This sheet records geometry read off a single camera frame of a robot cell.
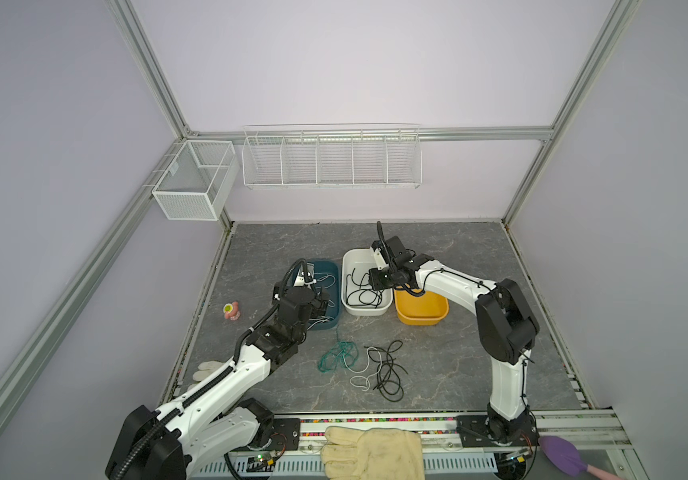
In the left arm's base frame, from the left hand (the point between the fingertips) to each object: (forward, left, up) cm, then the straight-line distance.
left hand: (304, 286), depth 81 cm
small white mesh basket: (+42, +38, +5) cm, 56 cm away
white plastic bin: (+19, -17, -14) cm, 29 cm away
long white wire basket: (+42, -9, +12) cm, 45 cm away
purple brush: (-42, -63, -18) cm, 78 cm away
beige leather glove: (-38, -16, -17) cm, 44 cm away
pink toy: (+1, +25, -14) cm, 29 cm away
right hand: (+7, -19, -11) cm, 24 cm away
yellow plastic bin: (-1, -34, -16) cm, 38 cm away
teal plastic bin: (0, -7, -17) cm, 18 cm away
